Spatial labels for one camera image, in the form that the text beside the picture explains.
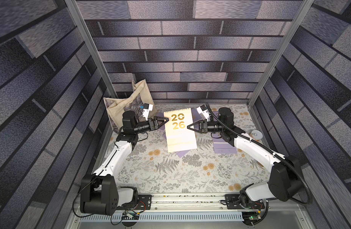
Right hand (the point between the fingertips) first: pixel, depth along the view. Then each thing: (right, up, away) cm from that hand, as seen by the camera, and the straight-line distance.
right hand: (187, 127), depth 72 cm
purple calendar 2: (-12, -1, -1) cm, 12 cm away
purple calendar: (-3, -19, +20) cm, 28 cm away
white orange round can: (+49, -7, +23) cm, 54 cm away
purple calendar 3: (+5, +5, 0) cm, 7 cm away
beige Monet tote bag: (-33, +15, +21) cm, 42 cm away
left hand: (-11, +3, 0) cm, 11 cm away
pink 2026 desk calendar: (-4, -5, -1) cm, 6 cm away
